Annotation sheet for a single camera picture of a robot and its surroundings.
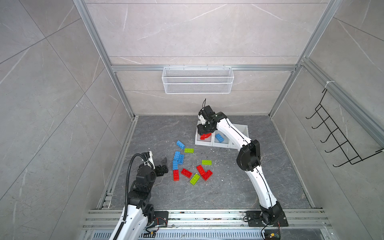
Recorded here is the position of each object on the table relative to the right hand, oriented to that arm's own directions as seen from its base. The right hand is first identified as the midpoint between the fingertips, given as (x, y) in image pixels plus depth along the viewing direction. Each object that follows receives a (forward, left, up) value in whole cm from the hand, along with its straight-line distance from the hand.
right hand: (201, 129), depth 99 cm
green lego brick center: (-20, -2, -8) cm, 22 cm away
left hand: (-23, +26, +5) cm, 35 cm away
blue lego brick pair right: (-18, +14, -7) cm, 24 cm away
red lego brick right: (-28, -2, -9) cm, 30 cm away
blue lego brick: (-7, +15, -7) cm, 18 cm away
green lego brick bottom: (-31, +5, -8) cm, 32 cm away
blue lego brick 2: (-22, +17, -7) cm, 29 cm away
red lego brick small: (-27, +10, -8) cm, 30 cm away
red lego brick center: (-25, +2, -7) cm, 26 cm away
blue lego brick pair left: (-15, +17, -8) cm, 23 cm away
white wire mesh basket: (+28, +1, +20) cm, 35 cm away
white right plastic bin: (+4, -30, -4) cm, 31 cm away
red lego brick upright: (-29, +16, -7) cm, 34 cm away
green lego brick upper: (-11, +9, -9) cm, 16 cm away
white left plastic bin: (-5, -4, -7) cm, 9 cm away
